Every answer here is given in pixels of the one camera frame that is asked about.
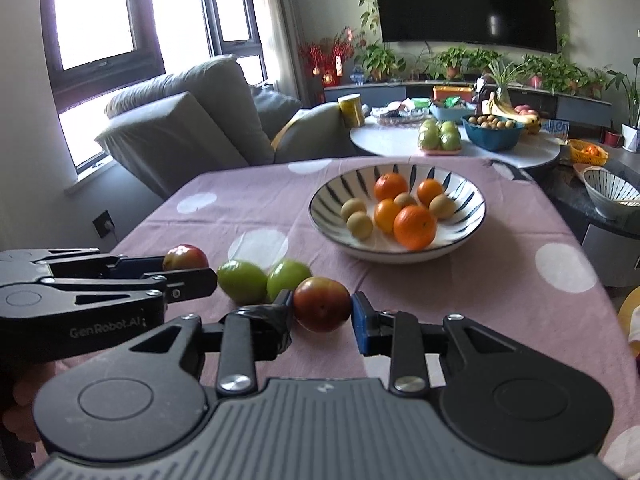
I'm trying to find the bunch of bananas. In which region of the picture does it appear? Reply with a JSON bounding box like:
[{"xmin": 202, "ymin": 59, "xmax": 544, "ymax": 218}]
[{"xmin": 487, "ymin": 92, "xmax": 541, "ymax": 129}]

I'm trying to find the red berry branch decoration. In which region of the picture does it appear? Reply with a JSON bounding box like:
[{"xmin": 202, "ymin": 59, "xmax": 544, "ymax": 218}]
[{"xmin": 298, "ymin": 27, "xmax": 357, "ymax": 86}]

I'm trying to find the blue bowl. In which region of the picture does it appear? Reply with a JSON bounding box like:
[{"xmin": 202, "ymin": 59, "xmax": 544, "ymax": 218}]
[{"xmin": 461, "ymin": 114, "xmax": 525, "ymax": 152}]

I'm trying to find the yellow can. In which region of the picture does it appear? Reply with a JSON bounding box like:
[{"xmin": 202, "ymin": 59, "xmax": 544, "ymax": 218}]
[{"xmin": 337, "ymin": 93, "xmax": 366, "ymax": 128}]

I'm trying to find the oval green fruit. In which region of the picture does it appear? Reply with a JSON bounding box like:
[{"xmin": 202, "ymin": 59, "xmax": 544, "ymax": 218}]
[{"xmin": 216, "ymin": 259, "xmax": 268, "ymax": 305}]

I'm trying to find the tall plant in white pot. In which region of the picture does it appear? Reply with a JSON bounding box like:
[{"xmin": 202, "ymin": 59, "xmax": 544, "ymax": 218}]
[{"xmin": 607, "ymin": 57, "xmax": 640, "ymax": 153}]

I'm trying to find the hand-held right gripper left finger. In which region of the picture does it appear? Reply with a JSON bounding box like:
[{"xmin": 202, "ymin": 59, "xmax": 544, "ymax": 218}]
[{"xmin": 127, "ymin": 290, "xmax": 296, "ymax": 396}]

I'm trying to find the pile of brown longans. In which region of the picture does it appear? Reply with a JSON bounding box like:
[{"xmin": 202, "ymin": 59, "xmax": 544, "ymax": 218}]
[{"xmin": 467, "ymin": 115, "xmax": 518, "ymax": 131}]

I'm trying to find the round white coffee table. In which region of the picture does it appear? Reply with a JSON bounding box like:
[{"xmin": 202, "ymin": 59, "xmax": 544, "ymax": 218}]
[{"xmin": 350, "ymin": 115, "xmax": 561, "ymax": 168}]

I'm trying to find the glass plate of snacks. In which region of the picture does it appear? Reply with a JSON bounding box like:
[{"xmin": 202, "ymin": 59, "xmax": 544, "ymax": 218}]
[{"xmin": 377, "ymin": 107, "xmax": 426, "ymax": 126}]

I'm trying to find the spider plant in vase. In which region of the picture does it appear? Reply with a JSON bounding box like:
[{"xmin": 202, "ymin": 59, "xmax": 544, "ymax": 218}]
[{"xmin": 482, "ymin": 60, "xmax": 526, "ymax": 107}]

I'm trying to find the round green apple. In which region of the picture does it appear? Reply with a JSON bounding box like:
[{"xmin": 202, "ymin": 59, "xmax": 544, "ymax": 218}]
[{"xmin": 266, "ymin": 259, "xmax": 312, "ymax": 303}]

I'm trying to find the wide dark-framed window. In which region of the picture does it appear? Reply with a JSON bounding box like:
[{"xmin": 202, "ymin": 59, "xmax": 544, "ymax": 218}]
[{"xmin": 41, "ymin": 0, "xmax": 167, "ymax": 181}]

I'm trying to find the red apple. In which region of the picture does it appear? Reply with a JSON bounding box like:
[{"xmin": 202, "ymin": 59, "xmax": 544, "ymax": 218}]
[
  {"xmin": 163, "ymin": 244, "xmax": 210, "ymax": 272},
  {"xmin": 292, "ymin": 276, "xmax": 352, "ymax": 333}
]

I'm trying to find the black wall television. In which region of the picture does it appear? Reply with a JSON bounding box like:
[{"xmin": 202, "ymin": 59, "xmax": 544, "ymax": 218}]
[{"xmin": 374, "ymin": 0, "xmax": 559, "ymax": 54}]

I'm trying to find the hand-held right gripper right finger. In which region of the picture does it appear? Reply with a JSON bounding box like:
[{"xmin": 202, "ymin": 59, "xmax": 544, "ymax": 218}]
[{"xmin": 352, "ymin": 292, "xmax": 523, "ymax": 396}]

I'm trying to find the large orange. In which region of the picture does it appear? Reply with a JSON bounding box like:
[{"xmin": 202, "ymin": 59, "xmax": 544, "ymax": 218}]
[{"xmin": 393, "ymin": 205, "xmax": 437, "ymax": 252}]

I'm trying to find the large white dark-striped bowl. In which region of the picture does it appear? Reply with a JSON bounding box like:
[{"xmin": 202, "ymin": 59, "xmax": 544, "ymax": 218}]
[{"xmin": 308, "ymin": 163, "xmax": 487, "ymax": 264}]

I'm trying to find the wide green potted plant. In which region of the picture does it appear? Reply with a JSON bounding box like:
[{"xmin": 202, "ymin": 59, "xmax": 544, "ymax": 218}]
[{"xmin": 522, "ymin": 52, "xmax": 591, "ymax": 96}]

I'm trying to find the person's left hand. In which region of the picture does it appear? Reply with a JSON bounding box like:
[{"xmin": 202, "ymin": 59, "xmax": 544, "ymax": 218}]
[{"xmin": 0, "ymin": 361, "xmax": 57, "ymax": 441}]

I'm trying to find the blue snack tray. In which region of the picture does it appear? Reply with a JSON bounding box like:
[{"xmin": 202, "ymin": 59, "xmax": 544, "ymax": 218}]
[{"xmin": 429, "ymin": 100, "xmax": 476, "ymax": 123}]

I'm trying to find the orange box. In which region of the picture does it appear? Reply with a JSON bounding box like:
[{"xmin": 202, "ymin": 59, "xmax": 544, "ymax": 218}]
[{"xmin": 432, "ymin": 85, "xmax": 475, "ymax": 103}]

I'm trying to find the small orange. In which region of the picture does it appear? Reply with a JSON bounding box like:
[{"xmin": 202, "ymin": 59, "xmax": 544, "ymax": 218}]
[{"xmin": 416, "ymin": 178, "xmax": 446, "ymax": 207}]

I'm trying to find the grey pillow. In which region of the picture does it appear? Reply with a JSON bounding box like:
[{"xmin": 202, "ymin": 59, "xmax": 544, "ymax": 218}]
[{"xmin": 250, "ymin": 85, "xmax": 303, "ymax": 137}]

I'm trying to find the grey cushion with yellow trim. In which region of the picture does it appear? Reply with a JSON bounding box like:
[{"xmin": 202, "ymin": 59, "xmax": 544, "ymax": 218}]
[{"xmin": 272, "ymin": 102, "xmax": 351, "ymax": 164}]

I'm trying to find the yellow-orange citrus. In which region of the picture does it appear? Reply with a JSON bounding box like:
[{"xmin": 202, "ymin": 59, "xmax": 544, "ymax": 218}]
[{"xmin": 374, "ymin": 199, "xmax": 401, "ymax": 234}]

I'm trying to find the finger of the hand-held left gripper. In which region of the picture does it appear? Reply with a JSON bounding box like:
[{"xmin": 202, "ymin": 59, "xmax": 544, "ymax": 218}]
[
  {"xmin": 30, "ymin": 248, "xmax": 166, "ymax": 278},
  {"xmin": 42, "ymin": 268, "xmax": 218, "ymax": 306}
]

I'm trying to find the orange basket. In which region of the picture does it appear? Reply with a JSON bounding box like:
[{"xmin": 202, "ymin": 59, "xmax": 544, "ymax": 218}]
[{"xmin": 569, "ymin": 139, "xmax": 610, "ymax": 167}]

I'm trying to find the yellow container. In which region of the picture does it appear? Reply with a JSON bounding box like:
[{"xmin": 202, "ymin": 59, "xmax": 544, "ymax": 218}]
[{"xmin": 617, "ymin": 295, "xmax": 640, "ymax": 346}]

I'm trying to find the beige curtain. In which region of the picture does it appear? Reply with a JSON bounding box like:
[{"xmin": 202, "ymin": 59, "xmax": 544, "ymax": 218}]
[{"xmin": 247, "ymin": 0, "xmax": 302, "ymax": 106}]

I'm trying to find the dark glass side table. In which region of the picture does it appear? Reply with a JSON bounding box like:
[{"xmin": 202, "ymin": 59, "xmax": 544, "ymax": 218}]
[{"xmin": 540, "ymin": 147, "xmax": 640, "ymax": 286}]

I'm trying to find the narrow dark-framed window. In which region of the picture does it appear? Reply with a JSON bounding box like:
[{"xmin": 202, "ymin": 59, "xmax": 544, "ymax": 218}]
[{"xmin": 197, "ymin": 0, "xmax": 266, "ymax": 86}]

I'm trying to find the black wall socket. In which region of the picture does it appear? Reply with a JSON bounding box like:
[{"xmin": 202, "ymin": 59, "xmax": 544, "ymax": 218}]
[{"xmin": 92, "ymin": 209, "xmax": 117, "ymax": 238}]

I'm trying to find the grey sofa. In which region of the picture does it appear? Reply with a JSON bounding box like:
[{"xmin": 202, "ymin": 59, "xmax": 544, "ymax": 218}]
[{"xmin": 95, "ymin": 54, "xmax": 351, "ymax": 201}]

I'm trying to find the pink white-dotted tablecloth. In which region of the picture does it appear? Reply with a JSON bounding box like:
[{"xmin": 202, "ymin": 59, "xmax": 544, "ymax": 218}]
[{"xmin": 107, "ymin": 155, "xmax": 640, "ymax": 480}]

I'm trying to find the grey television cabinet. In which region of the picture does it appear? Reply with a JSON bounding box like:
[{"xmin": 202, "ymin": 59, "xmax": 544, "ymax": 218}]
[{"xmin": 324, "ymin": 80, "xmax": 613, "ymax": 128}]

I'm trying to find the small white dark-striped bowl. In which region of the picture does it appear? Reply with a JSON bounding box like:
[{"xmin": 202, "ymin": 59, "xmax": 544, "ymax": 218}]
[{"xmin": 582, "ymin": 166, "xmax": 640, "ymax": 220}]

